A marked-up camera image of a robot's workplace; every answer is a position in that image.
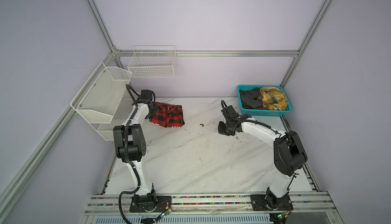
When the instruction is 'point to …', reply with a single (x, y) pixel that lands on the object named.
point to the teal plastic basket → (257, 112)
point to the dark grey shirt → (251, 99)
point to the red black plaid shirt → (168, 115)
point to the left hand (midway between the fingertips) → (151, 112)
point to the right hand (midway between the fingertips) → (218, 130)
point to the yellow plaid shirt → (273, 99)
